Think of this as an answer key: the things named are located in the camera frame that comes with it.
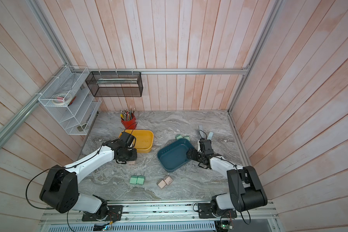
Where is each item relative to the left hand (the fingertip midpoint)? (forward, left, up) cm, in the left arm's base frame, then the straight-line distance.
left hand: (133, 158), depth 87 cm
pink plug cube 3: (-12, -21, -3) cm, 25 cm away
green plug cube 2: (-12, -5, -4) cm, 14 cm away
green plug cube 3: (+18, -29, -3) cm, 34 cm away
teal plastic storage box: (+5, -26, -6) cm, 27 cm away
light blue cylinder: (+18, -51, -1) cm, 54 cm away
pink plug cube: (-4, 0, +3) cm, 5 cm away
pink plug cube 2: (-14, -17, -4) cm, 23 cm away
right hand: (+6, -37, -4) cm, 38 cm away
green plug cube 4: (+18, -35, -3) cm, 39 cm away
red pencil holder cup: (+29, +7, -2) cm, 30 cm away
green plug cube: (-11, -1, -5) cm, 12 cm away
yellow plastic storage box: (+17, -4, -5) cm, 18 cm away
